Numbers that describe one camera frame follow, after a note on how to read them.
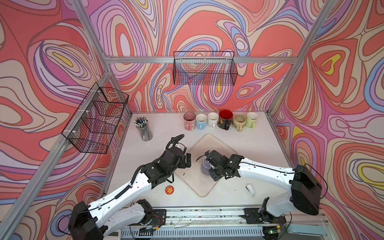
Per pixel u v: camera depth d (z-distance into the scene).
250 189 0.80
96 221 0.39
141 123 0.91
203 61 0.88
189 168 0.69
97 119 0.79
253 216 0.74
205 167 0.80
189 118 1.06
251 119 1.04
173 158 0.56
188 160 0.69
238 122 1.04
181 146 0.65
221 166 0.61
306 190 0.42
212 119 1.04
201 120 1.03
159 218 0.72
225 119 1.02
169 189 0.82
